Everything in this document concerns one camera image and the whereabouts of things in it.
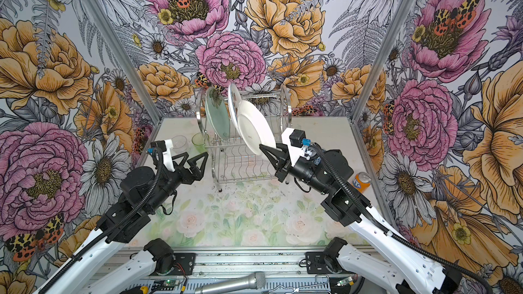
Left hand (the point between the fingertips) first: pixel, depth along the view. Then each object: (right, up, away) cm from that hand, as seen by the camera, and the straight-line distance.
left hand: (198, 160), depth 67 cm
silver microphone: (+18, -39, +1) cm, 43 cm away
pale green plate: (+3, +18, +16) cm, 24 cm away
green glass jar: (-12, +5, +38) cm, 40 cm away
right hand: (+21, +4, -11) cm, 24 cm away
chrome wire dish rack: (+7, -4, +29) cm, 30 cm away
